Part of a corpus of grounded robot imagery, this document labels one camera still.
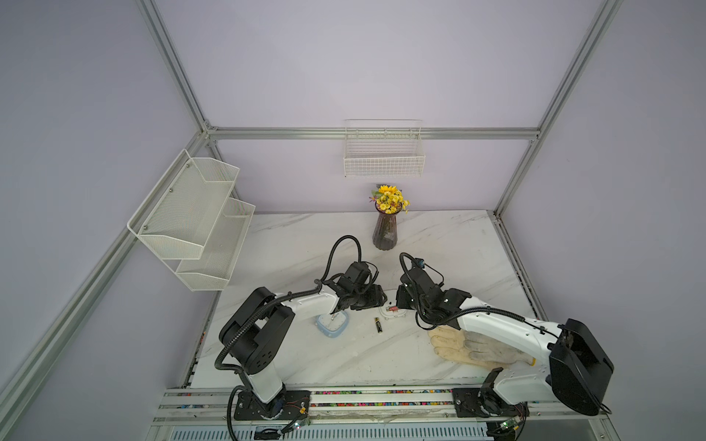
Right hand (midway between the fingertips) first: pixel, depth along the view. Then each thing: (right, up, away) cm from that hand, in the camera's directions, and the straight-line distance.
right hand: (402, 295), depth 86 cm
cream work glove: (+16, -15, -2) cm, 22 cm away
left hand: (-7, -3, +3) cm, 8 cm away
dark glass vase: (-4, +21, +15) cm, 26 cm away
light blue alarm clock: (-22, -9, -1) cm, 24 cm away
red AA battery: (-2, -5, +2) cm, 6 cm away
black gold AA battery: (-8, -10, +2) cm, 13 cm away
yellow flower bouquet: (-4, +31, +5) cm, 32 cm away
